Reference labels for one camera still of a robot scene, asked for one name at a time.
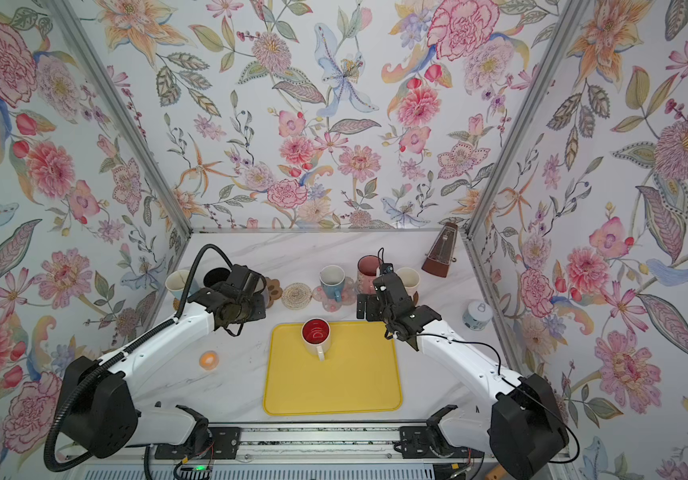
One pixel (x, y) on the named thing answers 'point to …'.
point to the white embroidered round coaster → (296, 296)
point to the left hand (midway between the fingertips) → (264, 309)
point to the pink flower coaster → (330, 304)
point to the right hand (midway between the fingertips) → (372, 298)
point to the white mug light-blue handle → (176, 282)
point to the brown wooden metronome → (440, 254)
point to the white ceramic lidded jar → (477, 315)
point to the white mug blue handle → (332, 279)
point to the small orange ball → (209, 360)
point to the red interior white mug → (316, 336)
